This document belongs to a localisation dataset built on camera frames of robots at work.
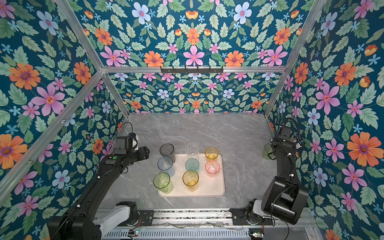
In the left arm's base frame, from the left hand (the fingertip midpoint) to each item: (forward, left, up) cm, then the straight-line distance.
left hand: (145, 147), depth 81 cm
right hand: (-5, -75, -2) cm, 75 cm away
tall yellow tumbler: (-17, -24, -6) cm, 30 cm away
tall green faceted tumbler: (-13, -7, -17) cm, 22 cm away
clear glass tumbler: (+6, -25, -16) cm, 30 cm away
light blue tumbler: (-5, -9, -11) cm, 15 cm away
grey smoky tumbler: (+2, -10, -7) cm, 13 cm away
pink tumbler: (-8, -37, -15) cm, 40 cm away
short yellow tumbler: (+1, -37, -14) cm, 40 cm away
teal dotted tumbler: (-6, -25, -12) cm, 28 cm away
